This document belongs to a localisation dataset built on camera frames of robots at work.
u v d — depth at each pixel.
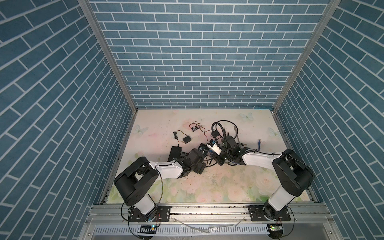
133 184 0.44
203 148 0.83
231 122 1.12
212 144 0.81
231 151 0.73
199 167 0.81
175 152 1.00
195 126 1.11
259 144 1.01
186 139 1.02
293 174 0.47
